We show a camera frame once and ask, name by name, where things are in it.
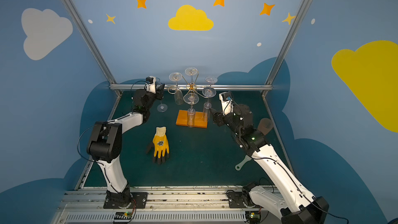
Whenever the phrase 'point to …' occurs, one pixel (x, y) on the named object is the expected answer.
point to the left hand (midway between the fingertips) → (160, 81)
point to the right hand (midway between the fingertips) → (221, 104)
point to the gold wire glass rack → (181, 114)
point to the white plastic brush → (239, 166)
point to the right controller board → (253, 217)
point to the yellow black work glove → (159, 148)
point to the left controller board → (123, 216)
